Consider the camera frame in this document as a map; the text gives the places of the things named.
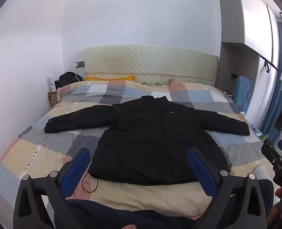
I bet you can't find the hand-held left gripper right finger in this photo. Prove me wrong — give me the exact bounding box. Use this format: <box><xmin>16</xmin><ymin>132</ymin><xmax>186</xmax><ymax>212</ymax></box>
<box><xmin>187</xmin><ymin>147</ymin><xmax>268</xmax><ymax>229</ymax></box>

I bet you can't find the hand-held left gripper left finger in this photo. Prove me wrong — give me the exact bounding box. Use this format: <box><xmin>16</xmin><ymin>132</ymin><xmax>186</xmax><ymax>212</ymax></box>
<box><xmin>13</xmin><ymin>147</ymin><xmax>91</xmax><ymax>229</ymax></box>

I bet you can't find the black puffer jacket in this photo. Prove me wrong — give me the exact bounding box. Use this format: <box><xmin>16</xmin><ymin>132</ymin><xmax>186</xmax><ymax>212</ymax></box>
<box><xmin>44</xmin><ymin>95</ymin><xmax>251</xmax><ymax>193</ymax></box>

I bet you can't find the person's right hand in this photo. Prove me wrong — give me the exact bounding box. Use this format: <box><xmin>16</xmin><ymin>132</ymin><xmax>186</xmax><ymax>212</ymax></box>
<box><xmin>266</xmin><ymin>187</ymin><xmax>282</xmax><ymax>225</ymax></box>

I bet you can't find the checkered duvet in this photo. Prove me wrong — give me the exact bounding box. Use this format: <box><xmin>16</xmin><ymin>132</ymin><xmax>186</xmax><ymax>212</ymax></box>
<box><xmin>0</xmin><ymin>80</ymin><xmax>275</xmax><ymax>220</ymax></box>

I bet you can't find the blue curtain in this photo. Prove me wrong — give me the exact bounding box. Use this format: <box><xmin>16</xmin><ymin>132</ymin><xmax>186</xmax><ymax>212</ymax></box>
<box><xmin>260</xmin><ymin>19</ymin><xmax>282</xmax><ymax>139</ymax></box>

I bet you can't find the wooden nightstand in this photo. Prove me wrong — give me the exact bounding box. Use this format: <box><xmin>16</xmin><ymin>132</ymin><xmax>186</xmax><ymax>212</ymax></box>
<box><xmin>47</xmin><ymin>88</ymin><xmax>60</xmax><ymax>107</ymax></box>

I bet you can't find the white bottle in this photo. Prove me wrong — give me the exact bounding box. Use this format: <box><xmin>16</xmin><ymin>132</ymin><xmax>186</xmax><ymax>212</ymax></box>
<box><xmin>48</xmin><ymin>74</ymin><xmax>56</xmax><ymax>92</ymax></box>

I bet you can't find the black bag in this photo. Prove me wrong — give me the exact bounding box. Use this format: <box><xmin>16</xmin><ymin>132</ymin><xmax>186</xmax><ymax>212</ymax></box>
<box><xmin>55</xmin><ymin>72</ymin><xmax>84</xmax><ymax>89</ymax></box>

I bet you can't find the yellow pillow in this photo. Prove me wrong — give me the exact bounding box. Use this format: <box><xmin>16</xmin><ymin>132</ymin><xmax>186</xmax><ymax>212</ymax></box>
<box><xmin>86</xmin><ymin>75</ymin><xmax>137</xmax><ymax>81</ymax></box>

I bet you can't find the floral pillow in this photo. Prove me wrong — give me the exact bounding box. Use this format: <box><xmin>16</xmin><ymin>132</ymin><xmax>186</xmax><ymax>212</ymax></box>
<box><xmin>135</xmin><ymin>77</ymin><xmax>171</xmax><ymax>86</ymax></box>

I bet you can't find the cream quilted headboard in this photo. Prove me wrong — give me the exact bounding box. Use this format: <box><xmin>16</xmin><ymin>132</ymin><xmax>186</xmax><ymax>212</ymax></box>
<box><xmin>84</xmin><ymin>45</ymin><xmax>219</xmax><ymax>87</ymax></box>

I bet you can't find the grey wardrobe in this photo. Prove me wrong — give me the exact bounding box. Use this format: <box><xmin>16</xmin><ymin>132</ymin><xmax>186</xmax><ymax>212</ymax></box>
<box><xmin>217</xmin><ymin>0</ymin><xmax>282</xmax><ymax>89</ymax></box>

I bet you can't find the white charger cable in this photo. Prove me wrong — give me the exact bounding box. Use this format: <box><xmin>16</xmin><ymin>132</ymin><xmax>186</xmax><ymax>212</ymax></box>
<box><xmin>74</xmin><ymin>63</ymin><xmax>83</xmax><ymax>81</ymax></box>

